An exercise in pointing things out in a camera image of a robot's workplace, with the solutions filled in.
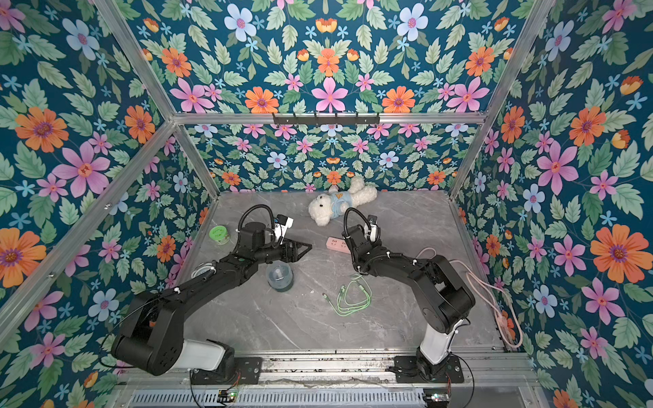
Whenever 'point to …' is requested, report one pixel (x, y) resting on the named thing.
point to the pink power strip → (337, 244)
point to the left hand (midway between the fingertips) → (308, 244)
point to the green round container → (218, 233)
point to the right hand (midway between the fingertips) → (373, 235)
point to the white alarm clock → (204, 268)
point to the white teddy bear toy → (323, 207)
